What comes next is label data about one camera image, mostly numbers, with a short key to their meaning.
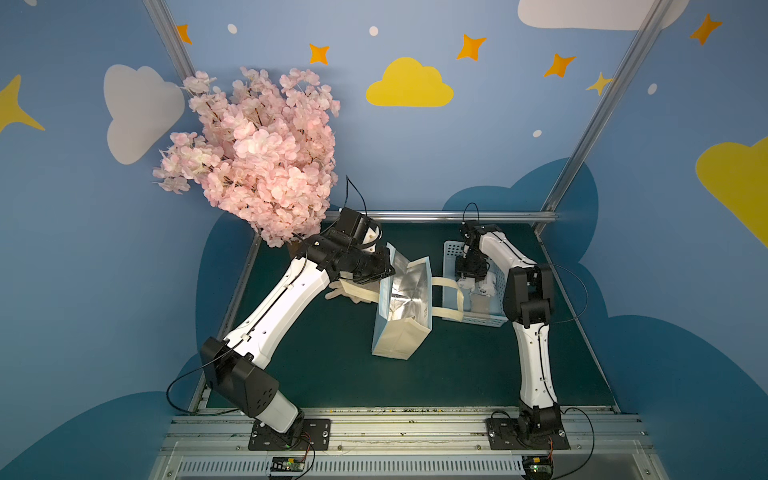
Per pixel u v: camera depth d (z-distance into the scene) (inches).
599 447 28.4
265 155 19.5
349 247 24.0
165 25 27.6
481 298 38.8
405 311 37.6
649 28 28.3
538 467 28.7
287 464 28.3
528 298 25.1
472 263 36.5
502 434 29.4
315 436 29.0
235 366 15.8
